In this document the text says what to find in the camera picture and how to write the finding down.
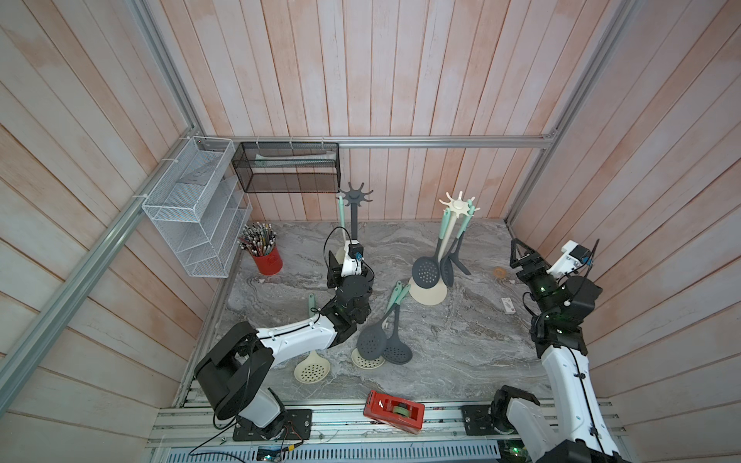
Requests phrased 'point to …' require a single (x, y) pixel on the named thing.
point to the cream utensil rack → (436, 294)
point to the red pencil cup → (260, 240)
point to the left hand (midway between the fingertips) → (339, 255)
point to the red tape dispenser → (400, 414)
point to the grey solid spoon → (372, 340)
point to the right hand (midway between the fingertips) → (517, 244)
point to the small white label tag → (507, 306)
